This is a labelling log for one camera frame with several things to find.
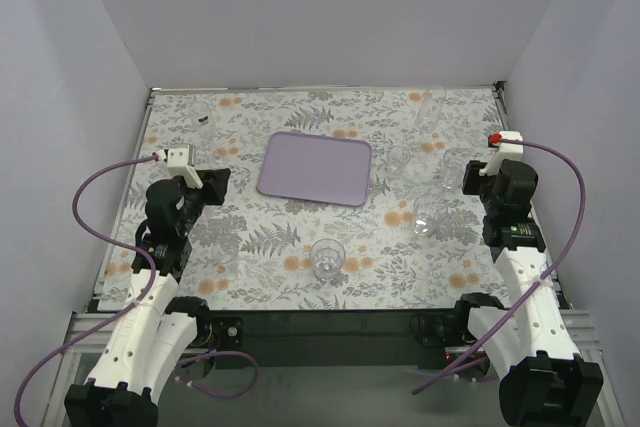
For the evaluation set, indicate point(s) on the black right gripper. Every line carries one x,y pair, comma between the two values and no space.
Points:
473,177

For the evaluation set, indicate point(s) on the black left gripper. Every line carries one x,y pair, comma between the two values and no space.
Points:
214,184

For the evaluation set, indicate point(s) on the faceted clear tumbler glass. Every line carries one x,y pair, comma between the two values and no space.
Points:
327,257

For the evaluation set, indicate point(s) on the small clear glass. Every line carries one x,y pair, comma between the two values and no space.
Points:
224,252

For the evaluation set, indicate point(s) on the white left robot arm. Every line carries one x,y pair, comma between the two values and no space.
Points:
124,386

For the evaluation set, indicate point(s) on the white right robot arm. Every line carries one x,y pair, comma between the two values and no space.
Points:
544,381

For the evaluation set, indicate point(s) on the clear glass near tray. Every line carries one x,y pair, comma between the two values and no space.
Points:
397,159

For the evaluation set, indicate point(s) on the lilac rectangular plastic tray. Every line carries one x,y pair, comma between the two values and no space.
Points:
316,168

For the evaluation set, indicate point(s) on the clear glass far right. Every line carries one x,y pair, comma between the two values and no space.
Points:
453,167

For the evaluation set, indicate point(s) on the clear wine glass left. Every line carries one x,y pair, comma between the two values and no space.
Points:
216,154

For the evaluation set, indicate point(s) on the clear stemmed glass back left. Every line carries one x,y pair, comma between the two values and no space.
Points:
203,120

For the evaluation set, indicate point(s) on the tall clear glass back right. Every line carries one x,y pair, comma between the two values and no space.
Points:
430,109

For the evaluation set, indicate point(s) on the floral patterned table mat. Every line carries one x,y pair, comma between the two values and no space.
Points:
387,266

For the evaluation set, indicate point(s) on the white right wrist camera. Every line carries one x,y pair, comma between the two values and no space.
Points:
509,147

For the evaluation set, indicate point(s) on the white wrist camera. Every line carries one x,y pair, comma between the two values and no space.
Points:
180,163
509,147

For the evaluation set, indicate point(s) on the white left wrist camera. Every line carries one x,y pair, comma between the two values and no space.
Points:
180,163

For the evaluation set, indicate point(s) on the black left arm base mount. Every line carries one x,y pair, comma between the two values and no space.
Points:
220,332

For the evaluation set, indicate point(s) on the aluminium table frame rail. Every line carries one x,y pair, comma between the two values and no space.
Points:
75,362

